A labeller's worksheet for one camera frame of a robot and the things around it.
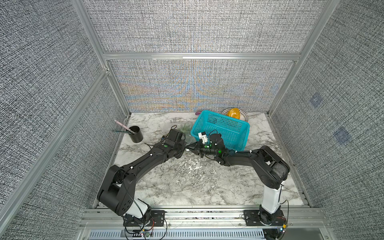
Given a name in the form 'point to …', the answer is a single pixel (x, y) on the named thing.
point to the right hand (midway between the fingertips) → (184, 143)
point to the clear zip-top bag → (185, 127)
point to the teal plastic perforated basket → (234, 133)
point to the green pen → (123, 131)
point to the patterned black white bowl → (244, 115)
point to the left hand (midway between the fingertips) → (190, 143)
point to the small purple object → (198, 113)
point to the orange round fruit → (234, 113)
